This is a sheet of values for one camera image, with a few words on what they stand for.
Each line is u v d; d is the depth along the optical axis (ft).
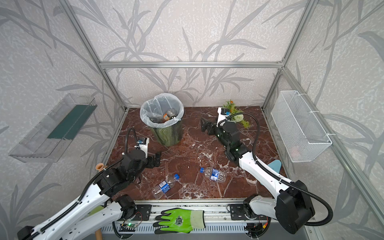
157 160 2.19
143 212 2.42
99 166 2.54
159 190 2.63
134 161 1.72
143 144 2.06
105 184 1.61
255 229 2.44
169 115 3.16
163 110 3.18
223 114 2.11
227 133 1.85
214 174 2.71
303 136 2.02
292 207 1.29
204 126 2.23
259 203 2.01
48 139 2.11
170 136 2.92
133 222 2.36
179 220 2.32
